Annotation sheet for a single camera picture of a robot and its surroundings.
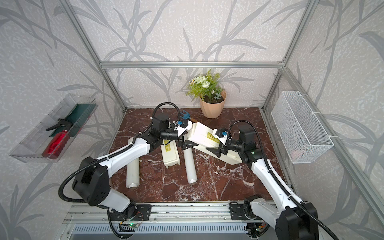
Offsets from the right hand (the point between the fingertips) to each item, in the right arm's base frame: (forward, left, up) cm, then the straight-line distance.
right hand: (210, 137), depth 75 cm
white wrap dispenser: (0, +23, -16) cm, 28 cm away
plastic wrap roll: (-10, +44, -18) cm, 49 cm away
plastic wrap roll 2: (-6, +11, -20) cm, 23 cm away
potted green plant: (+40, -3, -6) cm, 40 cm away
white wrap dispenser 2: (-2, +4, +6) cm, 7 cm away
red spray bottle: (-9, +63, +12) cm, 65 cm away
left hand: (0, +7, +2) cm, 7 cm away
